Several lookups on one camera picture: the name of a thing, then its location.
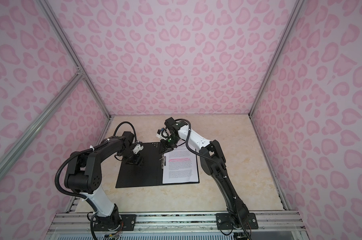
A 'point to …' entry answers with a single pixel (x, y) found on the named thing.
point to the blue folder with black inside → (150, 172)
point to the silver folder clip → (162, 161)
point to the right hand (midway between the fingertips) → (161, 150)
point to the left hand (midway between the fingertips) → (138, 161)
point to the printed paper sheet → (181, 166)
